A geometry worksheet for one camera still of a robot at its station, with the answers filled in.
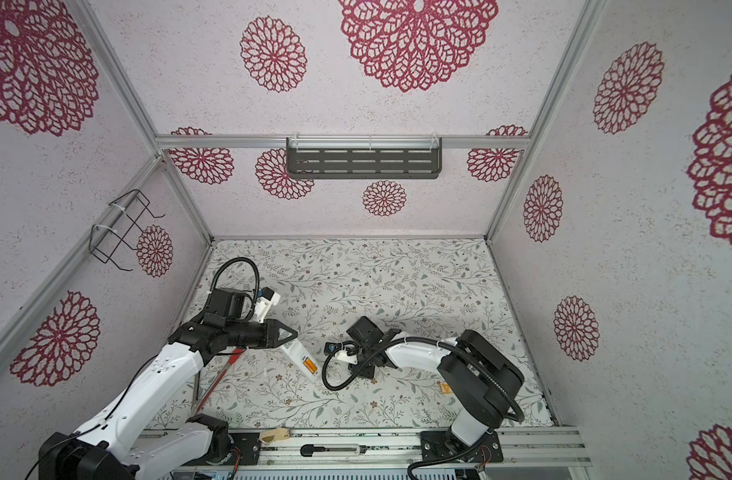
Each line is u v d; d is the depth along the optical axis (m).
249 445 0.74
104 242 0.72
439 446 0.74
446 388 0.83
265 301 0.72
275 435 0.75
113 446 0.40
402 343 0.59
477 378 0.45
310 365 0.77
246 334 0.66
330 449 0.73
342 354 0.78
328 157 0.93
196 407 0.79
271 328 0.67
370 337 0.70
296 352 0.75
